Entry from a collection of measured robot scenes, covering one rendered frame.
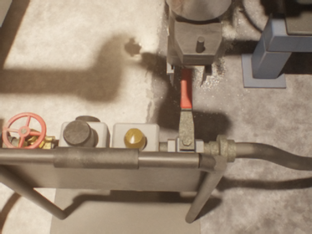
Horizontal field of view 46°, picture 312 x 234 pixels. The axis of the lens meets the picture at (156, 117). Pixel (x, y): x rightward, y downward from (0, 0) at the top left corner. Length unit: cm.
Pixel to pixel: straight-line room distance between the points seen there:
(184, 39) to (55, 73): 86
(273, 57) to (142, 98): 43
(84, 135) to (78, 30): 81
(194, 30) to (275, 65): 74
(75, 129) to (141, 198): 51
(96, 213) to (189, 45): 71
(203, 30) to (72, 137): 28
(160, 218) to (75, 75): 55
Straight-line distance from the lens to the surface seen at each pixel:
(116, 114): 118
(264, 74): 125
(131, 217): 107
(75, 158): 53
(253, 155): 67
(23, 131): 64
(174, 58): 59
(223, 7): 48
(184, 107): 65
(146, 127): 65
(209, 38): 48
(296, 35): 109
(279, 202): 114
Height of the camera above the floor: 106
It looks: 66 degrees down
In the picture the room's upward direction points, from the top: straight up
